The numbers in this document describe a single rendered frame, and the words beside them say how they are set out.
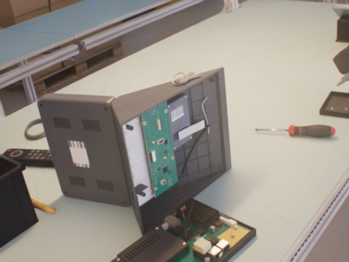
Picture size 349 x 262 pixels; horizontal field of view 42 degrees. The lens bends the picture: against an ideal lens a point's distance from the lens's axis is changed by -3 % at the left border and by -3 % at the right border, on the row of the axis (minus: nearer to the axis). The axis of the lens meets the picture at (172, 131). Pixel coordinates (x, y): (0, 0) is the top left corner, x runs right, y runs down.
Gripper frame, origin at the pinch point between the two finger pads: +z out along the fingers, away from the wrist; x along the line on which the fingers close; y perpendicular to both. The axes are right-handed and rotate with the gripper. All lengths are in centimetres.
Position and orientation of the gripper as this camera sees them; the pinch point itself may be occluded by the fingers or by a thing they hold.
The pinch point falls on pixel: (338, 84)
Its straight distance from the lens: 114.1
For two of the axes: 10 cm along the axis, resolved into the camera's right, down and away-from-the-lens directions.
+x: -8.9, 3.1, -3.5
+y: -4.0, -8.8, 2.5
